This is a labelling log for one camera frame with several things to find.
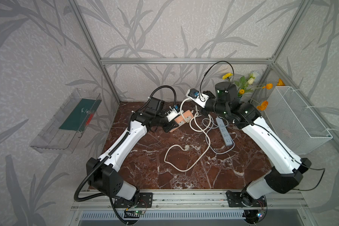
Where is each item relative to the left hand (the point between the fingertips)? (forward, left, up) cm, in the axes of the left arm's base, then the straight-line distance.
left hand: (176, 122), depth 77 cm
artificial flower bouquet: (+13, -54, +2) cm, 56 cm away
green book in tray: (-4, +47, +8) cm, 48 cm away
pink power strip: (+2, -6, +4) cm, 8 cm away
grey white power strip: (+7, -34, -21) cm, 41 cm away
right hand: (+2, -8, +17) cm, 18 cm away
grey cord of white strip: (-9, -18, -8) cm, 22 cm away
